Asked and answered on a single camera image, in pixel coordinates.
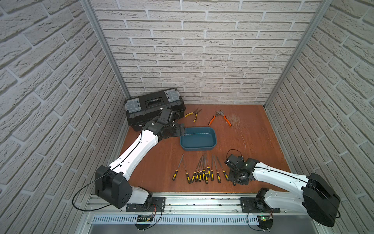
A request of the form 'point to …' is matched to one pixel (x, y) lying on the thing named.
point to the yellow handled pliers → (195, 112)
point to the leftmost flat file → (175, 175)
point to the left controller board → (143, 221)
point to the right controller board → (265, 222)
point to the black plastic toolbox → (140, 110)
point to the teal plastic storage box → (198, 139)
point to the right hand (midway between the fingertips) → (233, 179)
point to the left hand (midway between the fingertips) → (180, 128)
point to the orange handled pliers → (217, 113)
